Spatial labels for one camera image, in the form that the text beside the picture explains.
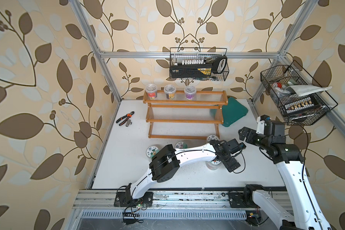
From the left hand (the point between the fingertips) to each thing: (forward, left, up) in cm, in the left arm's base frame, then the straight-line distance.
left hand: (233, 162), depth 78 cm
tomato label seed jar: (-1, +11, -2) cm, 11 cm away
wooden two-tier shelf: (+26, +29, +5) cm, 39 cm away
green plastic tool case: (+48, -16, -13) cm, 52 cm away
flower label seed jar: (+11, +29, -2) cm, 31 cm away
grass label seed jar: (+16, +9, -1) cm, 19 cm away
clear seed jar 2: (+31, +36, +25) cm, 53 cm away
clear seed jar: (+31, +46, +25) cm, 61 cm away
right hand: (+10, -5, +14) cm, 18 cm away
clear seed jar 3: (+29, +25, +25) cm, 46 cm away
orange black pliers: (+39, +70, -9) cm, 80 cm away
